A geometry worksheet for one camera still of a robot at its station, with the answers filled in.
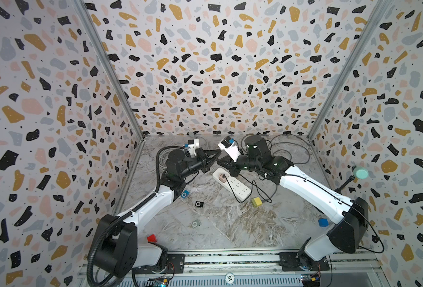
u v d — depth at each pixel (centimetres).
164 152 68
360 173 63
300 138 124
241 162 64
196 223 84
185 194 93
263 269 74
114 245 40
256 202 90
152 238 79
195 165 67
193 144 73
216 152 73
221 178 94
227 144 61
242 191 93
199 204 90
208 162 69
